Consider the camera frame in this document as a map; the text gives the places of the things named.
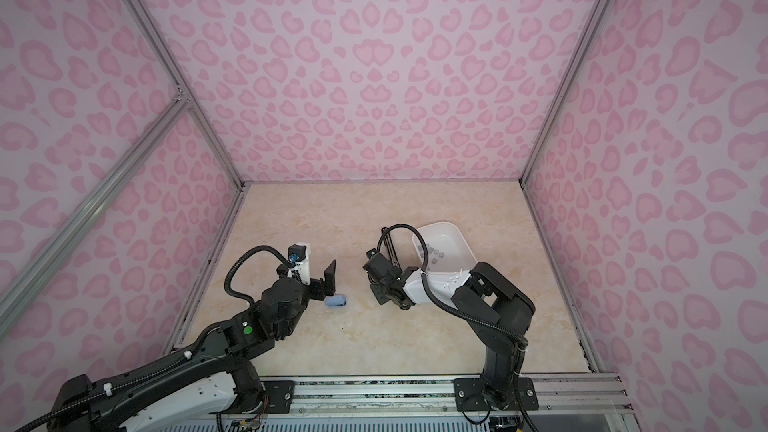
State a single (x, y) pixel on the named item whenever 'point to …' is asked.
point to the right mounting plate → (470, 393)
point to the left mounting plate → (279, 396)
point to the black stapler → (395, 258)
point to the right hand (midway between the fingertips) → (384, 283)
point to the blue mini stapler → (336, 301)
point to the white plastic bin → (450, 261)
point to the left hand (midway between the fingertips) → (321, 257)
